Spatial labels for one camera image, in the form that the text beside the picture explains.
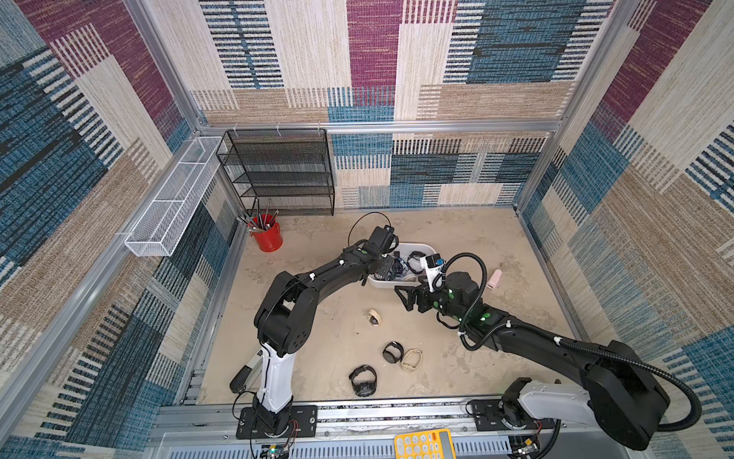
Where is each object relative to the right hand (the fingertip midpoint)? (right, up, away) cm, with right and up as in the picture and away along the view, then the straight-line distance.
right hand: (410, 286), depth 83 cm
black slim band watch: (-5, -19, +1) cm, 20 cm away
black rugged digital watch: (+4, +8, +19) cm, 21 cm away
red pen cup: (-48, +14, +22) cm, 54 cm away
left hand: (-8, +7, +13) cm, 17 cm away
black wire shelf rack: (-43, +39, +25) cm, 64 cm away
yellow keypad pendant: (+3, -35, -14) cm, 38 cm away
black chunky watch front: (-13, -24, -9) cm, 29 cm away
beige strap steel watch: (-10, -10, +5) cm, 15 cm away
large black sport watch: (-2, +3, +19) cm, 19 cm away
